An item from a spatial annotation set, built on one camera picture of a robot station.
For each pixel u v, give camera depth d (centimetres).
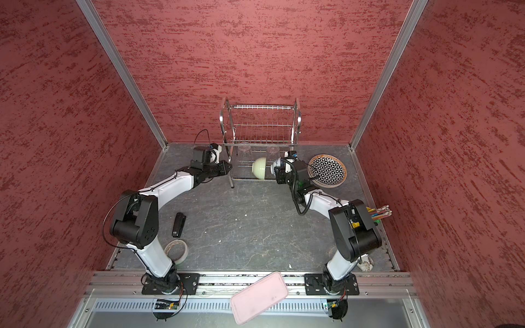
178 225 86
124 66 87
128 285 76
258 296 70
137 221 48
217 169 82
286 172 81
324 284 66
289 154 82
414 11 71
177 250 82
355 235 48
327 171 107
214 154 78
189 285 74
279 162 94
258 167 93
